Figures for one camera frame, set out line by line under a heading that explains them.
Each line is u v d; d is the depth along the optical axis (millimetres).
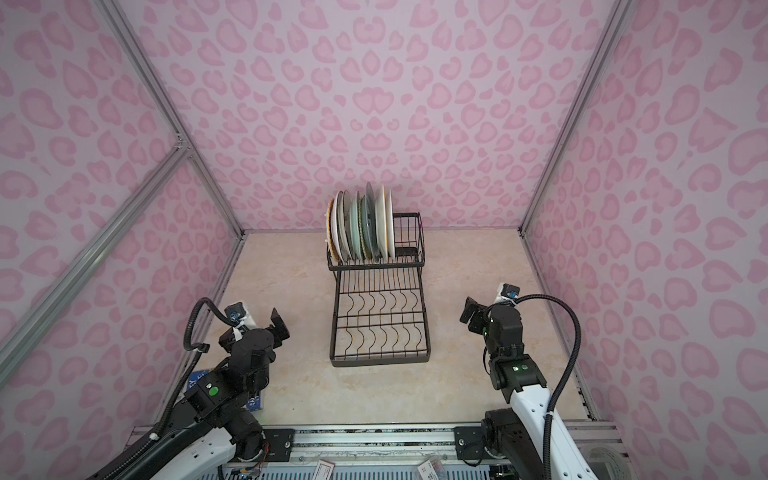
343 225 724
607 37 722
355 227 722
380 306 962
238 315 617
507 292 678
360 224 735
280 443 732
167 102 839
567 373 534
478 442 730
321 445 750
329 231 734
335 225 719
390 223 723
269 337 585
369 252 787
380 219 734
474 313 719
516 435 600
